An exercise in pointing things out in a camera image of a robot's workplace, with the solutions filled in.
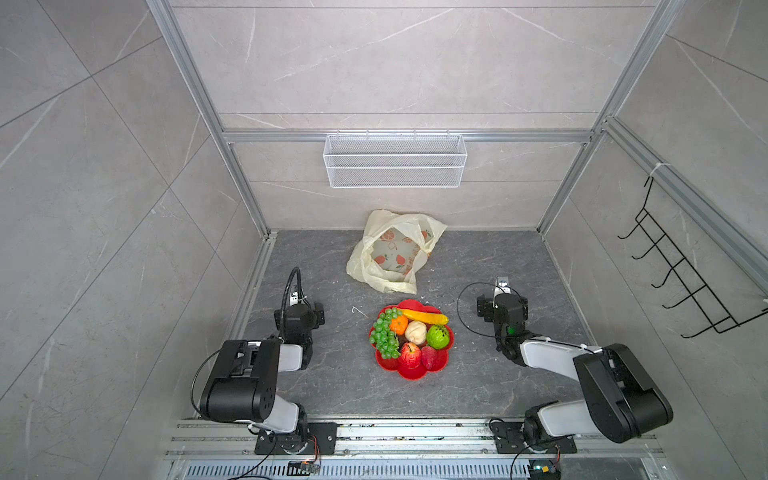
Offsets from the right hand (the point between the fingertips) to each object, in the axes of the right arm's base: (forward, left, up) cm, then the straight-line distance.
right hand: (499, 292), depth 92 cm
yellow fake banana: (-8, +23, 0) cm, 24 cm away
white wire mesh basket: (+40, +32, +23) cm, 56 cm away
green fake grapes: (-15, +37, +2) cm, 40 cm away
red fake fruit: (-19, +29, -1) cm, 35 cm away
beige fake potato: (-12, +28, -1) cm, 30 cm away
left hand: (0, +64, -1) cm, 64 cm away
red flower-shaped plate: (-20, +34, -5) cm, 40 cm away
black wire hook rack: (-17, -32, +25) cm, 44 cm away
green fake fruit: (-14, +21, 0) cm, 26 cm away
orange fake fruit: (-9, +32, -2) cm, 34 cm away
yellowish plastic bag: (+24, +34, -6) cm, 41 cm away
